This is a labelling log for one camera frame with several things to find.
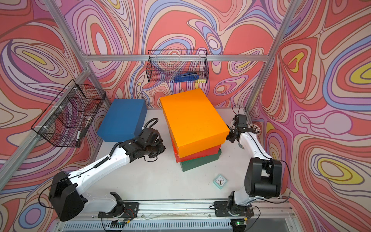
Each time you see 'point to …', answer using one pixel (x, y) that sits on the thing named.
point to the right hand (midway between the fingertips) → (219, 136)
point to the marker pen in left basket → (78, 136)
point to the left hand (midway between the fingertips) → (169, 148)
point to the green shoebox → (189, 164)
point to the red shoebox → (208, 152)
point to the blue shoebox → (124, 119)
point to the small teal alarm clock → (220, 181)
